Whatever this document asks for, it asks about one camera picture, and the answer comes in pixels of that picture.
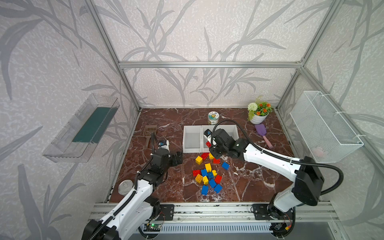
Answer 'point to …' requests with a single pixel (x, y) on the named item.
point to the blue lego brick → (225, 165)
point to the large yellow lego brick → (199, 178)
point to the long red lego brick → (205, 155)
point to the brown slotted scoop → (148, 130)
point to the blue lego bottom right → (218, 188)
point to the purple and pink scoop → (261, 129)
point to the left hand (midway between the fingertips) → (176, 153)
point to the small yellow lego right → (214, 172)
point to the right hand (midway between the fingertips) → (212, 145)
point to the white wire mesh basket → (327, 138)
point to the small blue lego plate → (210, 175)
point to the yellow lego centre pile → (208, 167)
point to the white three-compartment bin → (194, 141)
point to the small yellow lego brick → (205, 180)
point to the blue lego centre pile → (204, 172)
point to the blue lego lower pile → (212, 183)
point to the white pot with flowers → (258, 112)
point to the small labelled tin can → (213, 117)
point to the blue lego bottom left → (204, 190)
